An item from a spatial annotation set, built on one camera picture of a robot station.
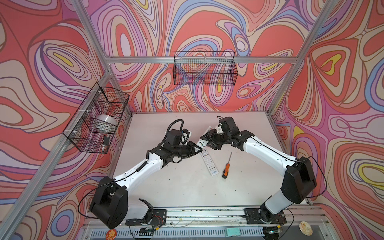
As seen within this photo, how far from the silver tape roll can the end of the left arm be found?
27cm

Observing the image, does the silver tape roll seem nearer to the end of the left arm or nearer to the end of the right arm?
the end of the left arm

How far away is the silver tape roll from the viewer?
0.70m

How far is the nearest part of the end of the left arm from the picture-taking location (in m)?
0.60
